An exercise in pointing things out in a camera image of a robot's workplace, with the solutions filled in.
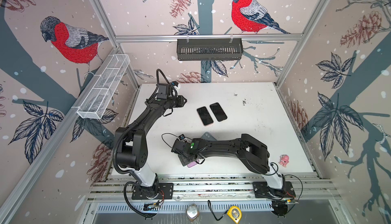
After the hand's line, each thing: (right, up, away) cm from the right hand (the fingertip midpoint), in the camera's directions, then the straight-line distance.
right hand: (187, 158), depth 86 cm
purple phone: (+3, -1, -5) cm, 6 cm away
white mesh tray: (-43, +35, -13) cm, 57 cm away
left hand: (-2, +34, +3) cm, 34 cm away
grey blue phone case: (+12, +11, +7) cm, 18 cm away
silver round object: (+4, -11, -26) cm, 28 cm away
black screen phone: (+11, +22, +21) cm, 32 cm away
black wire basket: (+16, +70, +20) cm, 74 cm away
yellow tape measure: (+23, -16, -20) cm, 34 cm away
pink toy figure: (+54, +1, -4) cm, 54 cm away
